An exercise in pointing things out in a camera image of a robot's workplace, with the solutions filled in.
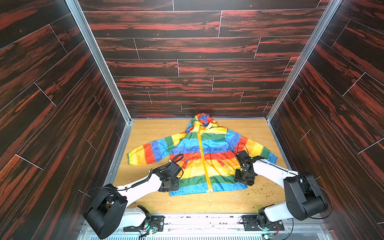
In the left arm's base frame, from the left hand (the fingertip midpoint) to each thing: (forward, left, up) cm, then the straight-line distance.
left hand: (176, 187), depth 87 cm
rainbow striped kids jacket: (+20, -23, +1) cm, 31 cm away
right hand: (+5, -40, -1) cm, 40 cm away
